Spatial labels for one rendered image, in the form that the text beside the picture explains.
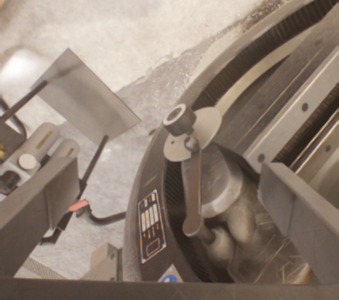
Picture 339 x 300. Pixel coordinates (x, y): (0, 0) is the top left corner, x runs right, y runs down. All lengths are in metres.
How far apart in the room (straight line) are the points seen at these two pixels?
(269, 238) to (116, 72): 0.86
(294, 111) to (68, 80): 0.95
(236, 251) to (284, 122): 0.15
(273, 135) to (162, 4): 0.70
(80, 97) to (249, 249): 0.97
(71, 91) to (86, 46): 0.23
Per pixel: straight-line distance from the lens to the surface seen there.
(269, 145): 0.28
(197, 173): 0.30
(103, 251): 0.47
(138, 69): 0.98
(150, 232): 0.32
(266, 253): 0.28
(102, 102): 1.10
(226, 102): 0.53
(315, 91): 0.31
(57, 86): 1.16
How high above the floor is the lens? 0.87
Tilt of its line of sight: 51 degrees down
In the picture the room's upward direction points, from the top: 168 degrees counter-clockwise
